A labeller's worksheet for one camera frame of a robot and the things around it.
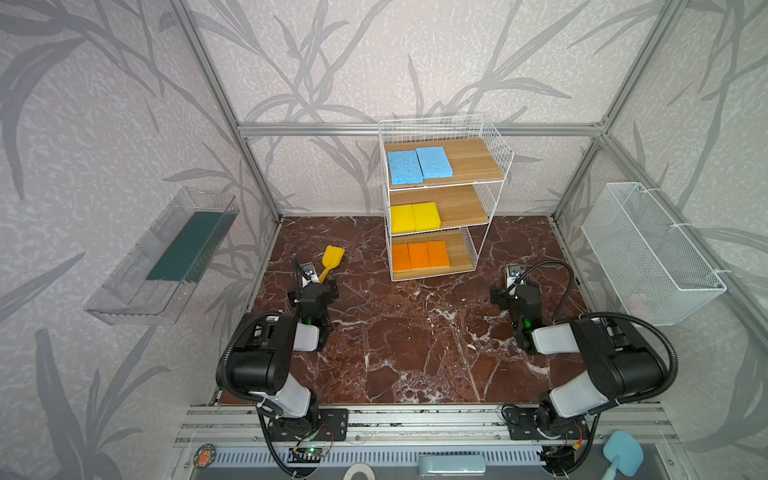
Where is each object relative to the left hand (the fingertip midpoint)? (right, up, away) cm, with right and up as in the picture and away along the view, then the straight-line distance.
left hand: (316, 269), depth 94 cm
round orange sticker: (-19, -42, -24) cm, 52 cm away
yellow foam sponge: (+27, +15, -11) cm, 33 cm away
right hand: (+63, -1, +1) cm, 63 cm away
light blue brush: (+79, -41, -25) cm, 93 cm away
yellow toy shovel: (+1, +2, +14) cm, 14 cm away
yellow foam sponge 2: (+34, +16, -10) cm, 39 cm away
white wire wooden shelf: (+47, +21, -2) cm, 51 cm away
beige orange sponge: (+33, +4, +12) cm, 36 cm away
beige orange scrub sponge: (+28, +3, +11) cm, 31 cm away
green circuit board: (+7, -41, -23) cm, 48 cm away
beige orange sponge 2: (+38, +4, +12) cm, 40 cm away
